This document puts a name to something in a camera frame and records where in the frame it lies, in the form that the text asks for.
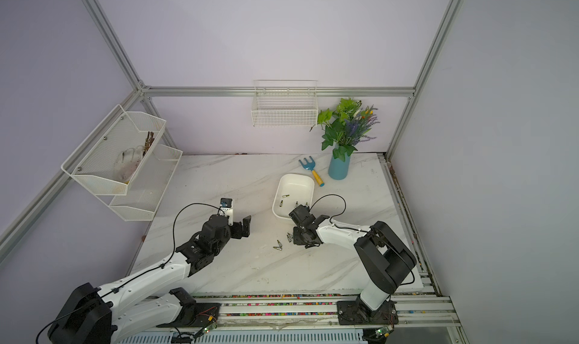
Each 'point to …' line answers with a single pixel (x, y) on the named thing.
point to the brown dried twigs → (148, 141)
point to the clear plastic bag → (127, 161)
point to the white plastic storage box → (292, 190)
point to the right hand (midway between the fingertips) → (302, 240)
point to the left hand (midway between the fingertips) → (238, 217)
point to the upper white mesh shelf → (108, 160)
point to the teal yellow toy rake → (310, 165)
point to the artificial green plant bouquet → (345, 126)
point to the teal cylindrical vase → (338, 169)
